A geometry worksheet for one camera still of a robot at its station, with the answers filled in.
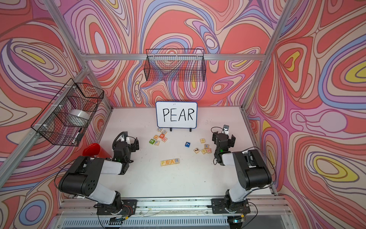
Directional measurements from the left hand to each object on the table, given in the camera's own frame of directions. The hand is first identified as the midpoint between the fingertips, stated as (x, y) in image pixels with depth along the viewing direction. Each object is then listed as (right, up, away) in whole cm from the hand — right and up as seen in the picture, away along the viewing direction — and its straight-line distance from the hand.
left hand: (129, 139), depth 93 cm
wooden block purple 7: (+44, -8, +1) cm, 45 cm away
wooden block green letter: (+49, -8, 0) cm, 50 cm away
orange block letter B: (+20, +1, +9) cm, 22 cm away
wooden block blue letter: (+51, -6, +3) cm, 52 cm away
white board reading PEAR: (+31, +16, +7) cm, 36 cm away
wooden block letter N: (+22, -1, +6) cm, 23 cm away
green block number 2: (+14, -2, +6) cm, 15 cm away
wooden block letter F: (+17, -3, +6) cm, 18 cm away
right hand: (+64, +2, +2) cm, 64 cm away
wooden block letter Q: (+16, 0, +8) cm, 18 cm away
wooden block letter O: (+17, +5, +12) cm, 22 cm away
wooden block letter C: (+22, +4, +11) cm, 24 cm away
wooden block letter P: (+23, -14, -4) cm, 27 cm away
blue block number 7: (+38, -4, +4) cm, 39 cm away
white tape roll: (-16, +14, -23) cm, 32 cm away
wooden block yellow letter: (+49, -2, +6) cm, 49 cm away
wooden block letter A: (+29, -14, -4) cm, 32 cm away
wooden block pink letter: (+53, -8, +1) cm, 53 cm away
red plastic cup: (-16, -5, -11) cm, 20 cm away
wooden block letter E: (+25, -14, -4) cm, 29 cm away
